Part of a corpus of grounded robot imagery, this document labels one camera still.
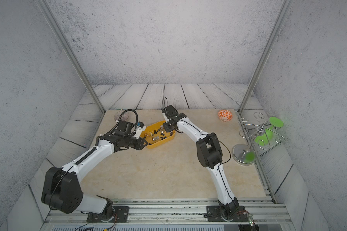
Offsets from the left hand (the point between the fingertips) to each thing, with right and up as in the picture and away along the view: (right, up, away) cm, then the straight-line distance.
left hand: (147, 142), depth 85 cm
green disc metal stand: (+60, -8, +6) cm, 60 cm away
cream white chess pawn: (0, +3, +19) cm, 19 cm away
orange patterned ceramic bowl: (+55, +17, +29) cm, 65 cm away
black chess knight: (+7, 0, +18) cm, 20 cm away
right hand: (+12, +10, +14) cm, 20 cm away
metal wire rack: (+60, +5, -15) cm, 62 cm away
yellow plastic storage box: (+1, +3, +20) cm, 20 cm away
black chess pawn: (+1, +5, +21) cm, 22 cm away
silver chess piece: (+6, +7, +20) cm, 22 cm away
